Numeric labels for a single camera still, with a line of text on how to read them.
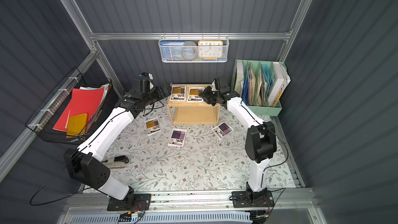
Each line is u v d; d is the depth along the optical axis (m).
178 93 0.89
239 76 0.94
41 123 0.60
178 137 0.96
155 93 0.67
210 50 0.88
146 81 0.60
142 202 0.73
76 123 0.68
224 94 0.69
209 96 0.80
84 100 0.74
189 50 0.91
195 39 0.89
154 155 0.89
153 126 1.00
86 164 0.41
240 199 0.73
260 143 0.51
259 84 0.95
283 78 0.92
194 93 0.89
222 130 0.99
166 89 0.71
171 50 0.84
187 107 1.08
